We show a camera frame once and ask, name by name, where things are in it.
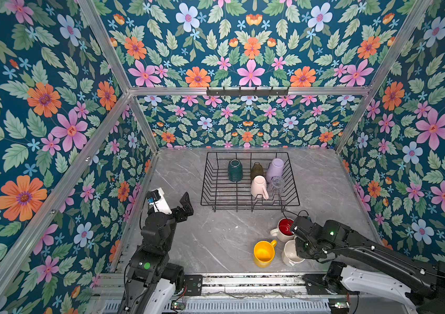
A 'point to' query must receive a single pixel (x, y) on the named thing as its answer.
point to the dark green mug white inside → (235, 170)
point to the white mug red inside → (283, 231)
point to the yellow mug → (264, 253)
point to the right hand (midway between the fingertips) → (297, 253)
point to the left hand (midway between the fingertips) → (179, 192)
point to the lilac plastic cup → (275, 169)
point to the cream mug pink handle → (258, 187)
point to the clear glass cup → (277, 184)
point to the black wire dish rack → (243, 178)
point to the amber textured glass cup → (257, 169)
